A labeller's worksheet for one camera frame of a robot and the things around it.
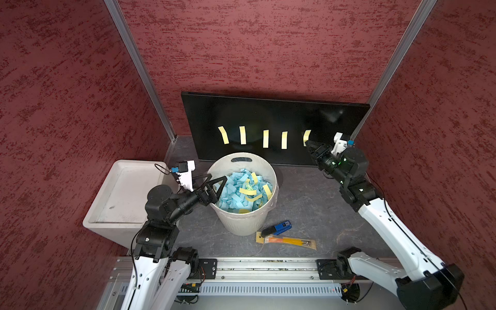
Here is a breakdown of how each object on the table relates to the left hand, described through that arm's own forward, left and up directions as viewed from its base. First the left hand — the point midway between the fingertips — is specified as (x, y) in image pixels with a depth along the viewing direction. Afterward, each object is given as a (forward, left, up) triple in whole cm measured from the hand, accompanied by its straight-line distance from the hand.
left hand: (218, 181), depth 63 cm
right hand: (+14, -30, +3) cm, 33 cm away
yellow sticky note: (+17, -16, +3) cm, 24 cm away
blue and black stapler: (-6, -22, -29) cm, 37 cm away
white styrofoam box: (-8, +35, -8) cm, 37 cm away
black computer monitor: (+33, +7, -5) cm, 34 cm away
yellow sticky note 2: (+17, -23, +3) cm, 29 cm away
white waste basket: (-9, -9, -16) cm, 20 cm away
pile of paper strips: (+1, -9, -10) cm, 13 cm away
